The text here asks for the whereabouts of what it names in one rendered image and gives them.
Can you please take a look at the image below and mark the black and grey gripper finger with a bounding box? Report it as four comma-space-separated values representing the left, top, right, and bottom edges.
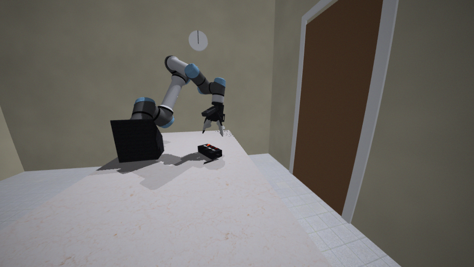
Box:
202, 117, 212, 133
216, 115, 225, 136

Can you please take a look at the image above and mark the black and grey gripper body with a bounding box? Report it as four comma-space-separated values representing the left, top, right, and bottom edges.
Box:
208, 102, 225, 122

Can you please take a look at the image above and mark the black power strip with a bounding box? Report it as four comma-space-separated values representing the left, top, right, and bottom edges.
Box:
198, 144, 222, 164

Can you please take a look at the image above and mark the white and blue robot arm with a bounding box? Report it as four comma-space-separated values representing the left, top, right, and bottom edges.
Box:
130, 55, 225, 128

